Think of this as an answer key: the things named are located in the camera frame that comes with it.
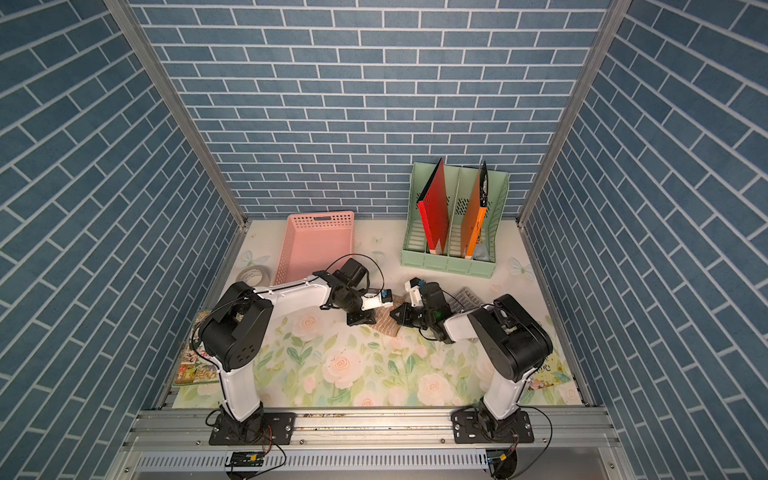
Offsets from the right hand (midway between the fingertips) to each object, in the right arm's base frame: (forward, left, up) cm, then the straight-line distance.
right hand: (392, 314), depth 92 cm
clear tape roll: (+11, +50, 0) cm, 51 cm away
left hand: (0, +5, -1) cm, 5 cm away
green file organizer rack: (+44, -20, +19) cm, 52 cm away
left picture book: (-20, +53, -1) cm, 57 cm away
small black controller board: (-39, +32, -5) cm, 51 cm away
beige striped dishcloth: (-4, +2, 0) cm, 4 cm away
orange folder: (+19, -23, +25) cm, 39 cm away
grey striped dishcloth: (+7, -23, +1) cm, 24 cm away
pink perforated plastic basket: (+30, +34, -3) cm, 46 cm away
